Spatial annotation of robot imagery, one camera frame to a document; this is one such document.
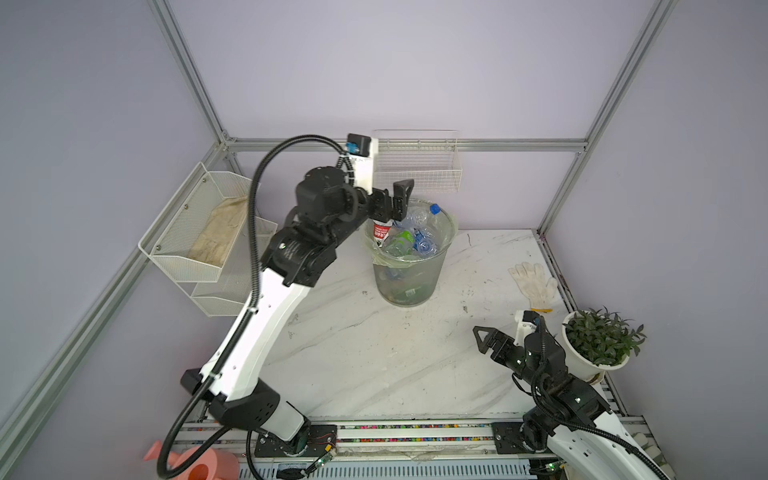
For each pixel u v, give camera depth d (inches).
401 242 31.9
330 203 15.2
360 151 17.5
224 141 35.6
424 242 30.1
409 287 37.4
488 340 26.8
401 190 19.0
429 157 37.9
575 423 20.1
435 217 35.6
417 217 32.3
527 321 26.8
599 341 28.8
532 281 41.1
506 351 26.1
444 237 32.2
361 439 29.4
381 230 30.8
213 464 24.2
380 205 19.5
